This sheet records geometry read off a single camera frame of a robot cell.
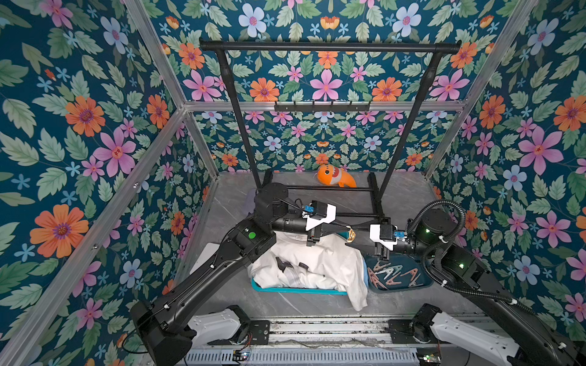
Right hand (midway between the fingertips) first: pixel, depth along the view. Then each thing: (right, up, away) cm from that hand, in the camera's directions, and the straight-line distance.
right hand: (353, 224), depth 56 cm
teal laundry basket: (-15, -25, +20) cm, 36 cm away
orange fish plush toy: (0, +16, +53) cm, 55 cm away
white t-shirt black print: (-4, -15, +18) cm, 24 cm away
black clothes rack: (+20, +11, +54) cm, 58 cm away
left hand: (-2, 0, -3) cm, 3 cm away
